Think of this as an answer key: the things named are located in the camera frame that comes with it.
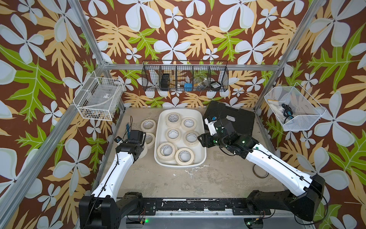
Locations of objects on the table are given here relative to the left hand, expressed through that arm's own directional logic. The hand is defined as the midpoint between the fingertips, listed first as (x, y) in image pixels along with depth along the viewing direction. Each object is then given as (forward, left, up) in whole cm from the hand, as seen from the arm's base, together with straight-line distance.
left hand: (135, 150), depth 83 cm
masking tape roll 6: (+1, -30, -11) cm, 31 cm away
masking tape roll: (+32, -20, -10) cm, 39 cm away
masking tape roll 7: (+27, -2, -11) cm, 29 cm away
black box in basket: (+46, -15, +16) cm, 51 cm away
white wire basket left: (+21, +19, +22) cm, 36 cm away
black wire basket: (+48, -30, +19) cm, 59 cm away
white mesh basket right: (+14, -94, +21) cm, 97 cm away
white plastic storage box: (+11, -24, -12) cm, 29 cm away
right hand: (+3, -38, +12) cm, 40 cm away
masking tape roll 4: (+14, -34, -10) cm, 38 cm away
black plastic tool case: (+28, -73, -7) cm, 79 cm away
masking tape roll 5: (+5, -17, -12) cm, 22 cm away
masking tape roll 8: (+14, -5, -11) cm, 19 cm away
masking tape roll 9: (-1, -6, 0) cm, 6 cm away
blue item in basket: (+39, -32, +16) cm, 53 cm away
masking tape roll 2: (+28, -33, -11) cm, 45 cm away
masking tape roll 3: (+18, -21, -11) cm, 30 cm away
